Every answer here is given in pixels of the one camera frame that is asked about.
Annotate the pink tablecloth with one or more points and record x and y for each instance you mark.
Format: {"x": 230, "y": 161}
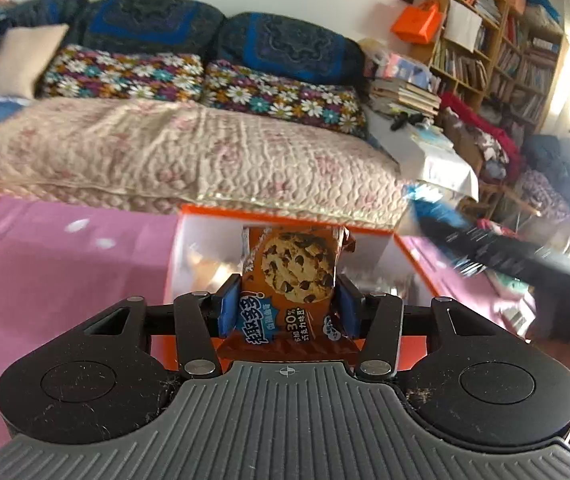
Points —
{"x": 65, "y": 270}

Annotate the blue snack packet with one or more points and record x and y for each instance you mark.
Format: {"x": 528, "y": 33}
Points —
{"x": 432, "y": 205}

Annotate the white cloth covered table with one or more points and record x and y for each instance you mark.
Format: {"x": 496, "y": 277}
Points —
{"x": 430, "y": 160}

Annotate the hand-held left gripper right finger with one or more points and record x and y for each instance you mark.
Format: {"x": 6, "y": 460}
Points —
{"x": 350, "y": 310}

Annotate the floral daisy cushion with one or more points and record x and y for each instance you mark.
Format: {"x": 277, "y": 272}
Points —
{"x": 285, "y": 97}
{"x": 125, "y": 72}

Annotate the beige quilted sofa cover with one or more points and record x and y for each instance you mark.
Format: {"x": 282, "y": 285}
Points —
{"x": 165, "y": 155}

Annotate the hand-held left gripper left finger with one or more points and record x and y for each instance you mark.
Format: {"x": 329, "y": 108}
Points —
{"x": 228, "y": 305}

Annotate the beige pillow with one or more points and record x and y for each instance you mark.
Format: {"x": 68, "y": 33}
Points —
{"x": 22, "y": 60}

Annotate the red cloth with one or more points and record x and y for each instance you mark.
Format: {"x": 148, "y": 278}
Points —
{"x": 490, "y": 135}

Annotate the orange cardboard box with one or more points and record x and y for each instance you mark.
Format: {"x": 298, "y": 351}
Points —
{"x": 187, "y": 260}

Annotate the dark blue patterned cushion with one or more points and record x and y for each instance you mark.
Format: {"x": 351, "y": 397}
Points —
{"x": 290, "y": 42}
{"x": 150, "y": 22}
{"x": 45, "y": 12}

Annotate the stack of books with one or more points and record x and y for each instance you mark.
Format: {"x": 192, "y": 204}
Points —
{"x": 405, "y": 97}

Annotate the brown chocolate cookie packet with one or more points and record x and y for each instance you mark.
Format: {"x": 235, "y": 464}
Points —
{"x": 290, "y": 270}

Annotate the wooden bookshelf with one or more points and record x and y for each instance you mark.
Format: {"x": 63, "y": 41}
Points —
{"x": 510, "y": 60}

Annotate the orange paper bag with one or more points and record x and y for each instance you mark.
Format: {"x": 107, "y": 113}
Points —
{"x": 415, "y": 22}

